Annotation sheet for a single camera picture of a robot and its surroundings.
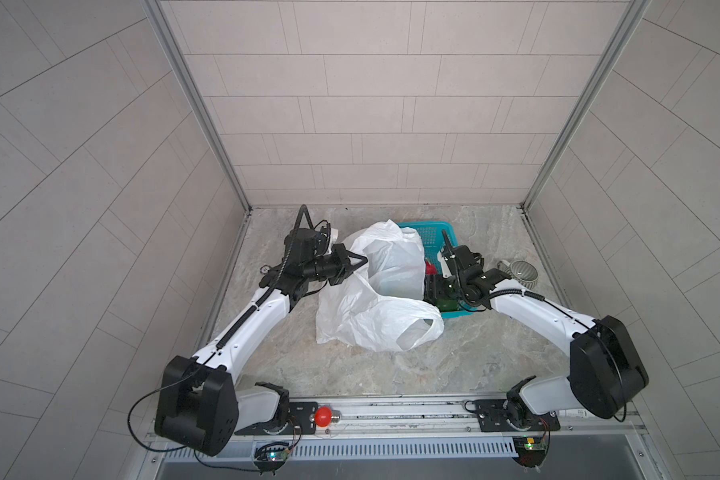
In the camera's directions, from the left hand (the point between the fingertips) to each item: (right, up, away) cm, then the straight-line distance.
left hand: (373, 258), depth 73 cm
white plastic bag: (+2, -10, -8) cm, 13 cm away
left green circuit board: (-22, -42, -9) cm, 49 cm away
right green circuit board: (+37, -44, -5) cm, 57 cm away
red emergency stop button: (-11, -37, -4) cm, 39 cm away
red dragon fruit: (+17, -5, +16) cm, 24 cm away
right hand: (+16, -10, +13) cm, 23 cm away
